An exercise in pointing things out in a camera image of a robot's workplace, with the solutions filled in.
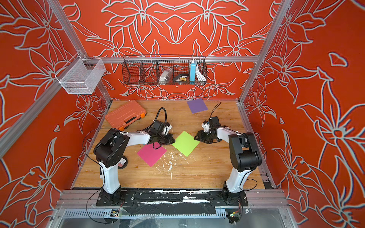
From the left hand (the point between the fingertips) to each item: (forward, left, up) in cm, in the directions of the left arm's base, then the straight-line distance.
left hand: (176, 140), depth 95 cm
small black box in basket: (+26, -2, +33) cm, 42 cm away
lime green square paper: (0, -7, -3) cm, 8 cm away
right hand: (+1, -13, +2) cm, 13 cm away
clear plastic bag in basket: (+30, +9, +31) cm, 44 cm away
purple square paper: (+35, -15, -1) cm, 38 cm away
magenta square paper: (-12, +15, 0) cm, 19 cm away
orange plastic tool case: (+16, +39, +5) cm, 43 cm away
